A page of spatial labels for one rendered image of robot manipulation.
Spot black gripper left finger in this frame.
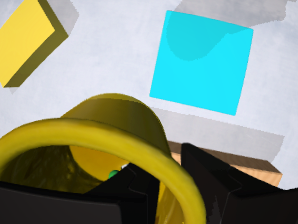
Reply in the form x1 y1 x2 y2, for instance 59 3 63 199
0 163 161 224

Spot yellow rectangular block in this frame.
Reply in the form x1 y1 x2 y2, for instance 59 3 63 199
0 0 68 88

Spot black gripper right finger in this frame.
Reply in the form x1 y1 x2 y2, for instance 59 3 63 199
180 143 298 224

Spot light brown wooden bar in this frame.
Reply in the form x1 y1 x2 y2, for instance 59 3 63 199
168 141 282 186

